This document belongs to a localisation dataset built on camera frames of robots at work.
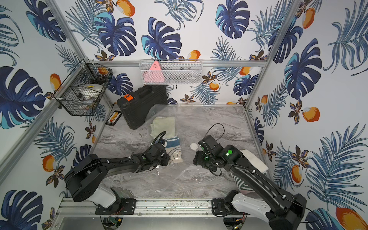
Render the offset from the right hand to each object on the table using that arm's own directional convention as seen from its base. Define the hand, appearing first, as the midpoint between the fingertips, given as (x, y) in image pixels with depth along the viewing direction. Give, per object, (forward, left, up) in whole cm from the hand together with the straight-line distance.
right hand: (198, 161), depth 73 cm
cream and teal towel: (+15, +15, -13) cm, 25 cm away
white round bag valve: (+17, +1, -14) cm, 22 cm away
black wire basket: (+32, +65, +19) cm, 75 cm away
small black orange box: (+41, +62, -13) cm, 75 cm away
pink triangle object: (+47, +26, +20) cm, 57 cm away
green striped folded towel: (-7, -22, -9) cm, 25 cm away
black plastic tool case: (+36, +38, +4) cm, 53 cm away
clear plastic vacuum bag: (+39, +2, -17) cm, 43 cm away
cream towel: (+36, +24, -14) cm, 46 cm away
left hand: (+9, +17, -13) cm, 23 cm away
